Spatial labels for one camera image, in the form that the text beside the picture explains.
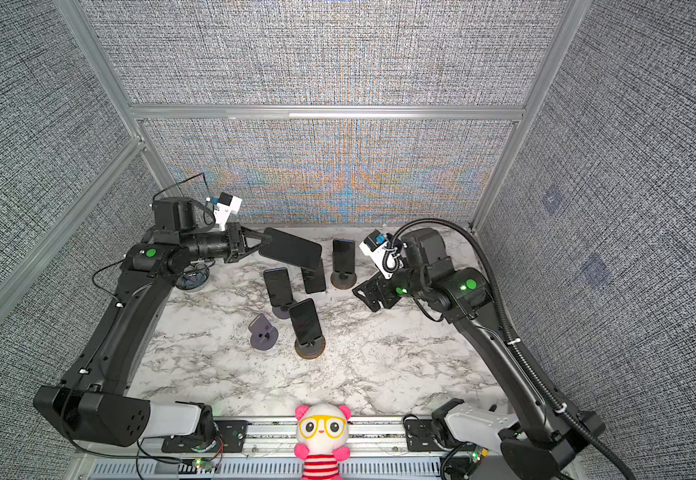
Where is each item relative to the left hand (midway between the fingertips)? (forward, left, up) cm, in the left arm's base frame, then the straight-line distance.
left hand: (270, 239), depth 67 cm
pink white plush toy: (-33, -10, -29) cm, 45 cm away
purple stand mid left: (+3, +3, -37) cm, 37 cm away
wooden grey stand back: (+13, -17, -35) cm, 41 cm away
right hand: (-7, -23, -6) cm, 24 cm away
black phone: (-1, -5, -2) cm, 5 cm away
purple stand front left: (-8, +7, -32) cm, 34 cm away
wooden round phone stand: (-11, -6, -37) cm, 39 cm away
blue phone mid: (+3, +2, -22) cm, 23 cm away
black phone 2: (+25, -18, -36) cm, 47 cm away
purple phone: (+9, -8, -28) cm, 31 cm away
